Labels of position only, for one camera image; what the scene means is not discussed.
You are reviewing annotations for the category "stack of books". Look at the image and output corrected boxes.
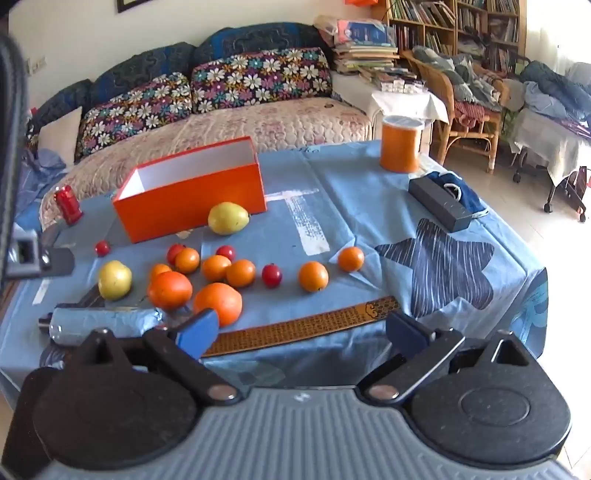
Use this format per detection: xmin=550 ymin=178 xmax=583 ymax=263
xmin=332 ymin=18 xmax=416 ymax=84

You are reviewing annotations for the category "black rectangular case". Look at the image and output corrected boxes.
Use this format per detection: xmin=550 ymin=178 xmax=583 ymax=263
xmin=408 ymin=176 xmax=472 ymax=233

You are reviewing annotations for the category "wicker chair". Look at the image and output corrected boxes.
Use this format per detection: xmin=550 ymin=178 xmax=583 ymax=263
xmin=401 ymin=50 xmax=511 ymax=174

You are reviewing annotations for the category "blue bedding bundle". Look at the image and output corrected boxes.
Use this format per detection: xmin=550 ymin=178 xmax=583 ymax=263
xmin=522 ymin=61 xmax=591 ymax=121

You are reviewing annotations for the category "yellow lemon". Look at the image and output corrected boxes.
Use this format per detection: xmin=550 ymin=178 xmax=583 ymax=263
xmin=208 ymin=202 xmax=251 ymax=236
xmin=98 ymin=260 xmax=133 ymax=301

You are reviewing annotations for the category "large orange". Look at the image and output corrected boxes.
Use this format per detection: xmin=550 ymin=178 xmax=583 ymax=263
xmin=148 ymin=271 xmax=193 ymax=311
xmin=193 ymin=282 xmax=243 ymax=328

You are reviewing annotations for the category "dark blue patterned cushion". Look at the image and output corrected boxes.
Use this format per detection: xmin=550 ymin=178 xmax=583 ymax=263
xmin=194 ymin=22 xmax=324 ymax=65
xmin=90 ymin=42 xmax=197 ymax=104
xmin=28 ymin=79 xmax=93 ymax=134

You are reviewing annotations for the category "red soda can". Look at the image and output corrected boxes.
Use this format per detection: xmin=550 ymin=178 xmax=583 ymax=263
xmin=54 ymin=185 xmax=84 ymax=226

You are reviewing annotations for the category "sofa with quilted cover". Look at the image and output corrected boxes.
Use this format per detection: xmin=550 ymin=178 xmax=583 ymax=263
xmin=39 ymin=97 xmax=372 ymax=232

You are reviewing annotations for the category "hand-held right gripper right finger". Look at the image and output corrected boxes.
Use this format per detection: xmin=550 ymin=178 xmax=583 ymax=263
xmin=358 ymin=310 xmax=532 ymax=401

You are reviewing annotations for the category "dark blue cloth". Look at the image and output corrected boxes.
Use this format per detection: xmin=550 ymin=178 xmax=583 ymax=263
xmin=425 ymin=171 xmax=489 ymax=219

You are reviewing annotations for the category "blue crumpled sheet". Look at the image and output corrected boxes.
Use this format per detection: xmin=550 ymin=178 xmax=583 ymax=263
xmin=14 ymin=148 xmax=68 ymax=232

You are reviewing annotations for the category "orange canister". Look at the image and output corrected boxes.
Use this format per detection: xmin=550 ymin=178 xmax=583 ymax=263
xmin=380 ymin=115 xmax=425 ymax=174

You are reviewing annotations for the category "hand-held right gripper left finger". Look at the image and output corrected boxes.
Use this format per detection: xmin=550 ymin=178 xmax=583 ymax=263
xmin=69 ymin=308 xmax=243 ymax=407

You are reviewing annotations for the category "floral cushion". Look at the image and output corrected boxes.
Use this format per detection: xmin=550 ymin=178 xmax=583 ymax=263
xmin=191 ymin=47 xmax=333 ymax=114
xmin=75 ymin=72 xmax=194 ymax=160

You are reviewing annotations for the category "white pillow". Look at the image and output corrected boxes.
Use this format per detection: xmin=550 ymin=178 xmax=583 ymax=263
xmin=37 ymin=106 xmax=84 ymax=168

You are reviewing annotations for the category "orange cardboard box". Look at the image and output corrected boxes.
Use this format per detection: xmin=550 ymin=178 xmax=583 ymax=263
xmin=112 ymin=136 xmax=267 ymax=244

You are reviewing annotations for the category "blue star print tablecloth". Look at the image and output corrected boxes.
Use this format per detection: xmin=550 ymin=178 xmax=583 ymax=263
xmin=0 ymin=138 xmax=549 ymax=402

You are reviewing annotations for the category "brown patterned ruler strip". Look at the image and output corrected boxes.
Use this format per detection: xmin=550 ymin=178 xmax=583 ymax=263
xmin=202 ymin=296 xmax=402 ymax=357

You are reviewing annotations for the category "folded blue umbrella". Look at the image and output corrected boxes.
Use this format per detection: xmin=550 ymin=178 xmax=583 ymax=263
xmin=38 ymin=305 xmax=164 ymax=347

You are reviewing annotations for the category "white covered side table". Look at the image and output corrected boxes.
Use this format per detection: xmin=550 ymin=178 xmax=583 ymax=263
xmin=330 ymin=71 xmax=450 ymax=139

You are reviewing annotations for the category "wooden bookshelf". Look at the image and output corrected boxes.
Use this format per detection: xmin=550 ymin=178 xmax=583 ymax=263
xmin=372 ymin=0 xmax=527 ymax=75

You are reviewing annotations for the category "pile of clothes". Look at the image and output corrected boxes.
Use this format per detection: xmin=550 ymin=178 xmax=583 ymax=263
xmin=413 ymin=45 xmax=504 ymax=112

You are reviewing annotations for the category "white covered trolley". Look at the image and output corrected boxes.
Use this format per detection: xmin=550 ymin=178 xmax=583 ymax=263
xmin=510 ymin=60 xmax=591 ymax=222

